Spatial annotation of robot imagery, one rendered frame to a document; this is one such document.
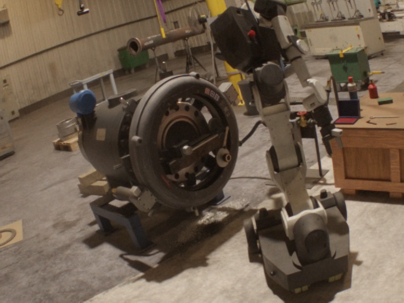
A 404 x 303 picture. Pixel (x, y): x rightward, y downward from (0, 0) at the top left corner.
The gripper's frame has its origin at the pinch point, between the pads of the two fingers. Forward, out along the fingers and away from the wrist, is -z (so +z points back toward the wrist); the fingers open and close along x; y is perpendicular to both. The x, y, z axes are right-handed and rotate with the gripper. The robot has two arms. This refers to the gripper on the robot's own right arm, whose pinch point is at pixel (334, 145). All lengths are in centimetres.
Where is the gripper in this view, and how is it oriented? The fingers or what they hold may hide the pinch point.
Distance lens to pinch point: 184.6
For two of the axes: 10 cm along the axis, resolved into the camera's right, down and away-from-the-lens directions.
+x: 7.7, -2.2, 6.0
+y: -5.1, 3.5, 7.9
